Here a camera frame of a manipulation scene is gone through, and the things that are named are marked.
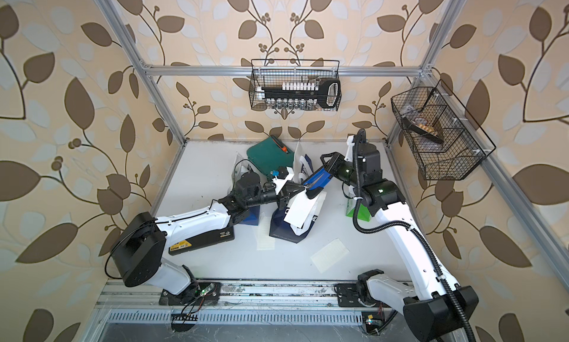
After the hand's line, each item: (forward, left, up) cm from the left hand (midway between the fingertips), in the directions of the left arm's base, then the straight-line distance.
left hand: (299, 183), depth 73 cm
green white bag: (0, -27, -20) cm, 33 cm away
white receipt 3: (-15, -11, -26) cm, 32 cm away
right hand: (+6, -7, +6) cm, 11 cm away
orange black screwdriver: (+37, +9, -19) cm, 42 cm away
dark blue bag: (-11, +6, -12) cm, 17 cm away
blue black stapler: (-2, -5, +2) cm, 6 cm away
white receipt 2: (-6, 0, -6) cm, 9 cm away
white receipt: (-10, +14, -26) cm, 32 cm away
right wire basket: (+12, -49, +10) cm, 52 cm away
